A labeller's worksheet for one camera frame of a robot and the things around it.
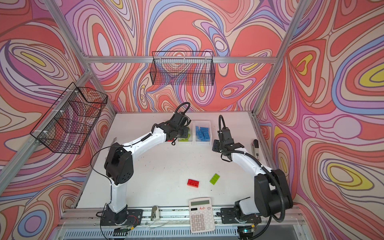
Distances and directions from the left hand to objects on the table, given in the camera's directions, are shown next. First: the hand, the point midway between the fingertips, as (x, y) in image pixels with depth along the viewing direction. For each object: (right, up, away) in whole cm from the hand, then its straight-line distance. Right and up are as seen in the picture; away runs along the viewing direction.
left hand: (188, 130), depth 92 cm
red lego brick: (+3, -30, -8) cm, 31 cm away
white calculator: (+7, -42, -19) cm, 46 cm away
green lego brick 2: (+15, -29, -6) cm, 33 cm away
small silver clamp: (-16, -41, -18) cm, 48 cm away
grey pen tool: (-52, -7, +10) cm, 53 cm away
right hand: (+19, -11, -2) cm, 22 cm away
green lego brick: (-3, -7, +10) cm, 12 cm away
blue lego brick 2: (+7, -2, +10) cm, 12 cm away
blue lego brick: (+10, -3, +9) cm, 14 cm away
